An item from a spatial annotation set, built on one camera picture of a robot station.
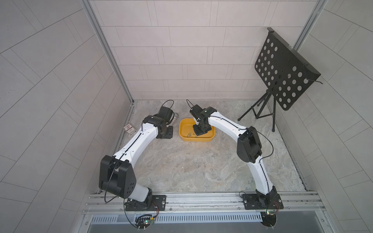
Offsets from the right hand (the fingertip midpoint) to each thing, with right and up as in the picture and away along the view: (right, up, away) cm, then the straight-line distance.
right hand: (198, 132), depth 93 cm
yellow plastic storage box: (-8, -1, +4) cm, 9 cm away
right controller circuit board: (+33, -37, -25) cm, 55 cm away
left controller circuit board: (-26, -37, -27) cm, 52 cm away
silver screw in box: (-6, -2, +3) cm, 7 cm away
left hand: (-18, +1, -8) cm, 19 cm away
